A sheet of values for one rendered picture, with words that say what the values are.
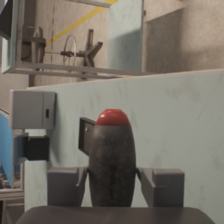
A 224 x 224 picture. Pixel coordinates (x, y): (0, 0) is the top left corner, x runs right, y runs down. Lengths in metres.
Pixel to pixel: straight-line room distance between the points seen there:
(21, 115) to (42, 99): 0.08
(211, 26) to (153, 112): 1.43
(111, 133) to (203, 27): 1.77
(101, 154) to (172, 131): 0.27
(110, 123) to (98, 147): 0.01
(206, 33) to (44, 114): 1.20
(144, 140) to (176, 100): 0.10
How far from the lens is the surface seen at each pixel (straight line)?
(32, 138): 1.07
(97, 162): 0.16
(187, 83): 0.40
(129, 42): 2.00
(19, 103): 0.96
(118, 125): 0.16
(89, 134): 0.69
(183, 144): 0.40
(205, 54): 1.86
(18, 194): 2.87
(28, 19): 7.03
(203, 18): 1.92
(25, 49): 3.05
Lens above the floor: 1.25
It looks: 26 degrees down
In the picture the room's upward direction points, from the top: 89 degrees counter-clockwise
